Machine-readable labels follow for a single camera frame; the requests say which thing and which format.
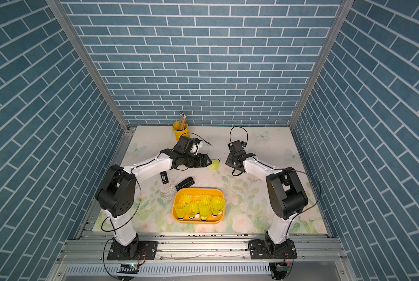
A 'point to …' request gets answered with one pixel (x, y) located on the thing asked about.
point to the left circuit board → (126, 268)
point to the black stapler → (185, 184)
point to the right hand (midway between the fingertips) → (232, 161)
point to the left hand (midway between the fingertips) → (211, 163)
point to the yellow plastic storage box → (196, 192)
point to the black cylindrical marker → (164, 177)
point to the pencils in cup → (182, 118)
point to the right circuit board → (282, 267)
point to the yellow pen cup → (178, 133)
